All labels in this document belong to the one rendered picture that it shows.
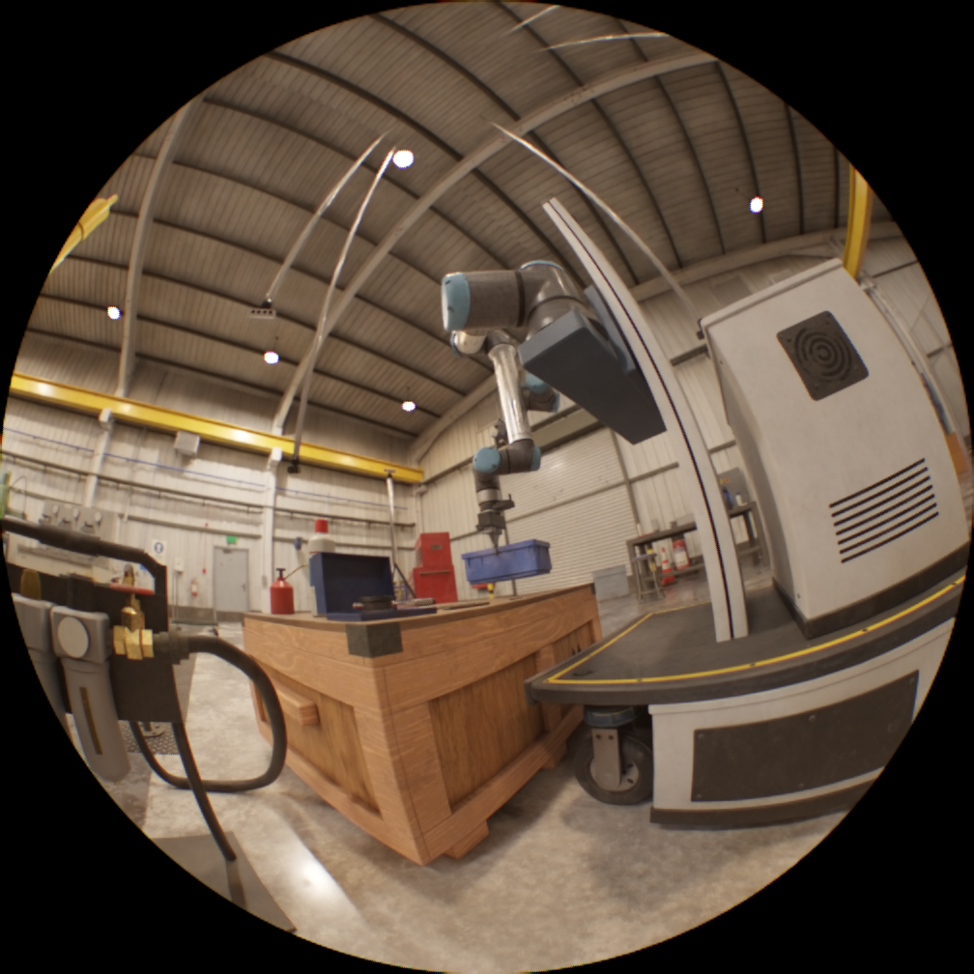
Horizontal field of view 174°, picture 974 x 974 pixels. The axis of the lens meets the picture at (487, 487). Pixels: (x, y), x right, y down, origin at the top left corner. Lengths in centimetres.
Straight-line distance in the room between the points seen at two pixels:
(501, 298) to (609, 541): 792
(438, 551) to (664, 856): 339
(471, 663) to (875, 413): 76
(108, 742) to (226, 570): 992
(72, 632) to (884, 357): 112
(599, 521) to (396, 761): 826
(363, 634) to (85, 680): 42
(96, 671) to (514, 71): 815
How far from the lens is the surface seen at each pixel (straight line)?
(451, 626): 54
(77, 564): 591
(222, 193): 921
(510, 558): 113
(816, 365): 58
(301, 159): 847
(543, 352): 65
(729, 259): 1114
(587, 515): 868
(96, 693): 54
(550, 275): 83
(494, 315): 77
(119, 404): 1171
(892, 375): 63
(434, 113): 800
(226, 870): 75
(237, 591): 1036
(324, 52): 833
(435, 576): 355
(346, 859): 73
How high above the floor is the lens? 49
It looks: 19 degrees up
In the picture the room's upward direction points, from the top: 8 degrees counter-clockwise
